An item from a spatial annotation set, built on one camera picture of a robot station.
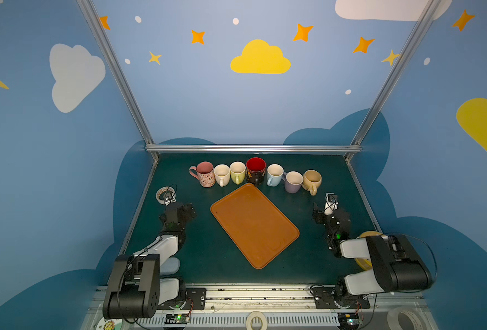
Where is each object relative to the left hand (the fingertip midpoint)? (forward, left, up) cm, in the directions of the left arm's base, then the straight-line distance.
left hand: (183, 206), depth 91 cm
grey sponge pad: (-25, +1, -3) cm, 25 cm away
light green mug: (+21, -24, +1) cm, 32 cm away
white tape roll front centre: (-39, -32, -7) cm, 51 cm away
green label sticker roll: (-43, +13, +1) cm, 45 cm away
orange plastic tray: (-5, -33, -7) cm, 34 cm away
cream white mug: (+18, -16, +1) cm, 24 cm away
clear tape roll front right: (-39, -87, -3) cm, 96 cm away
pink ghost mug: (+17, -8, +3) cm, 19 cm away
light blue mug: (+19, -43, +2) cm, 47 cm away
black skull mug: (+20, -33, +3) cm, 39 cm away
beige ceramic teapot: (+17, -62, 0) cm, 64 cm away
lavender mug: (+19, -53, -4) cm, 57 cm away
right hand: (+3, -65, +1) cm, 65 cm away
